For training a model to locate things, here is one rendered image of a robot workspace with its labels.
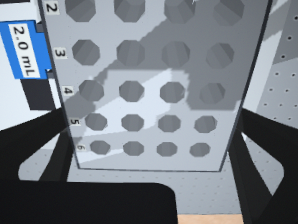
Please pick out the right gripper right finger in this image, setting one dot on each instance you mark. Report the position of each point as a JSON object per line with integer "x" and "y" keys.
{"x": 281, "y": 142}

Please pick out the grey rectangular plate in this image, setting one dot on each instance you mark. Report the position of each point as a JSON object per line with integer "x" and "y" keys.
{"x": 212, "y": 193}

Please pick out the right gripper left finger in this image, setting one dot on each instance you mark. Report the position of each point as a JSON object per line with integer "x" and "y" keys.
{"x": 19, "y": 142}

